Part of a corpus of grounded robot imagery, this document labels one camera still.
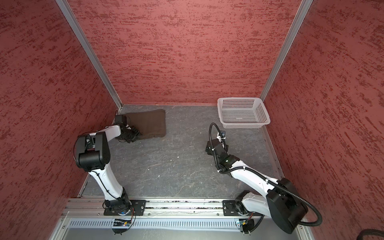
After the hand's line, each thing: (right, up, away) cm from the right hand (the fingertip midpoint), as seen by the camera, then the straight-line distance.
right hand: (213, 146), depth 87 cm
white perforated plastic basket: (+28, +21, +31) cm, 47 cm away
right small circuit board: (+15, -36, -15) cm, 42 cm away
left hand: (-48, +4, +14) cm, 51 cm away
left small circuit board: (-47, -36, -14) cm, 61 cm away
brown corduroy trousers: (-45, +12, +22) cm, 52 cm away
